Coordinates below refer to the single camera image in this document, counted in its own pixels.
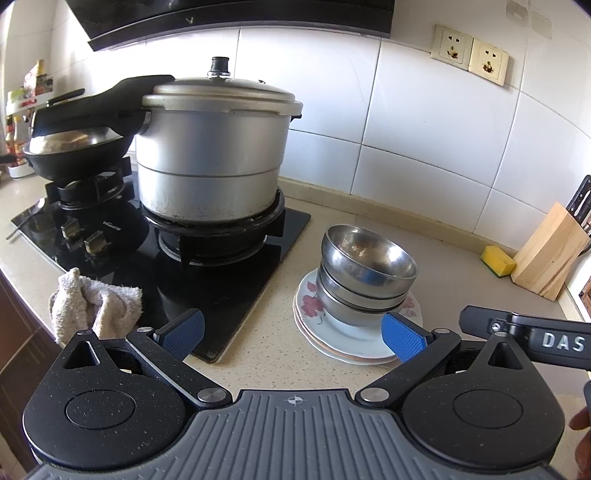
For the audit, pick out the left wall socket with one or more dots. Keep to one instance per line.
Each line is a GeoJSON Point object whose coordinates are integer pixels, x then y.
{"type": "Point", "coordinates": [452, 47]}

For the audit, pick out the black range hood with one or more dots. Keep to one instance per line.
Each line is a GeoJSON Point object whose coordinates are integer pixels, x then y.
{"type": "Point", "coordinates": [118, 22]}

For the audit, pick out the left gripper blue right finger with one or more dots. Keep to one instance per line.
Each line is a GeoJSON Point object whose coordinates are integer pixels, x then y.
{"type": "Point", "coordinates": [422, 354]}

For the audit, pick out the lower white plate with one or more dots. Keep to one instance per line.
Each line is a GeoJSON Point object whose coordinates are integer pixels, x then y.
{"type": "Point", "coordinates": [339, 356]}

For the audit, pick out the floral white plate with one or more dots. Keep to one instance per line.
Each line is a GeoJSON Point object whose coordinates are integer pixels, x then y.
{"type": "Point", "coordinates": [355, 341]}

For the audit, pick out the white dish towel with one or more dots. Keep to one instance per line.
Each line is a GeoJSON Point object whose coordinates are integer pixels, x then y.
{"type": "Point", "coordinates": [81, 303]}

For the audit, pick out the black glass gas stove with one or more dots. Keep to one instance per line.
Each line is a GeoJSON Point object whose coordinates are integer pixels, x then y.
{"type": "Point", "coordinates": [100, 227]}

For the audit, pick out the seasoning bottles rack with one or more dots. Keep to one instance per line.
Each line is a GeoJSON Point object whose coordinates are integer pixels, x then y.
{"type": "Point", "coordinates": [34, 93]}

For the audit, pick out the metal spoon on stove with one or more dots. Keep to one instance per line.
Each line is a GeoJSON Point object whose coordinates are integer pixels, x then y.
{"type": "Point", "coordinates": [33, 211]}

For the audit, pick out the wall socket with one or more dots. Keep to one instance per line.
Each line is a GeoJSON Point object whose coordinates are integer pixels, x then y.
{"type": "Point", "coordinates": [488, 62]}
{"type": "Point", "coordinates": [452, 47]}

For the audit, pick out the yellow green sponge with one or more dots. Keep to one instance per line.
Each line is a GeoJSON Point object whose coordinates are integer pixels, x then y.
{"type": "Point", "coordinates": [498, 261]}

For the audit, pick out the person's right hand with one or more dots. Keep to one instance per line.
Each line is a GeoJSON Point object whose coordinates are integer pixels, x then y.
{"type": "Point", "coordinates": [579, 422]}

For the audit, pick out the wooden knife block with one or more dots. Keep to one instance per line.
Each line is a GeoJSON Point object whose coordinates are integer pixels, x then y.
{"type": "Point", "coordinates": [544, 262]}

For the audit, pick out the black wok with lid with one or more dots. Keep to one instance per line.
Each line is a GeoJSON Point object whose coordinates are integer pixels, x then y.
{"type": "Point", "coordinates": [77, 136]}

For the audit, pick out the steel bowl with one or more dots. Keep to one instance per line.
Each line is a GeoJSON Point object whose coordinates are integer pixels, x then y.
{"type": "Point", "coordinates": [358, 255]}
{"type": "Point", "coordinates": [352, 315]}
{"type": "Point", "coordinates": [359, 295]}

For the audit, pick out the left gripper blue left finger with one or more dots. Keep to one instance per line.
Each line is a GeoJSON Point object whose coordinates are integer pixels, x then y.
{"type": "Point", "coordinates": [162, 352]}

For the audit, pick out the right wall socket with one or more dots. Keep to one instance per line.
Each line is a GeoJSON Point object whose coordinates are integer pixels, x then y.
{"type": "Point", "coordinates": [488, 62]}

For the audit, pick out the black knife handle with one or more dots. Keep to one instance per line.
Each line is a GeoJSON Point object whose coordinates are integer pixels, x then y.
{"type": "Point", "coordinates": [579, 206]}

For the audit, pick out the silver pressure cooker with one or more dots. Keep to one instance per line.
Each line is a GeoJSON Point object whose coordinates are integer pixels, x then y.
{"type": "Point", "coordinates": [209, 150]}

